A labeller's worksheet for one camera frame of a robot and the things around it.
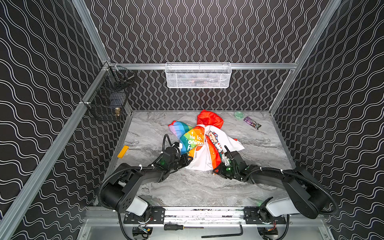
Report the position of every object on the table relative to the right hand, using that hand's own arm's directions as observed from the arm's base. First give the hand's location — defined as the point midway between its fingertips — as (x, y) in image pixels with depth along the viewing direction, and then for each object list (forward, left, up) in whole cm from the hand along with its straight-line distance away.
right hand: (214, 171), depth 88 cm
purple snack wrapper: (+39, -31, -1) cm, 50 cm away
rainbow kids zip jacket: (+18, +5, +3) cm, 19 cm away
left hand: (+4, +9, +7) cm, 12 cm away
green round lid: (+47, -22, 0) cm, 52 cm away
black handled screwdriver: (-28, +19, +1) cm, 34 cm away
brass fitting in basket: (+21, +54, +29) cm, 64 cm away
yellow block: (+12, +58, +2) cm, 60 cm away
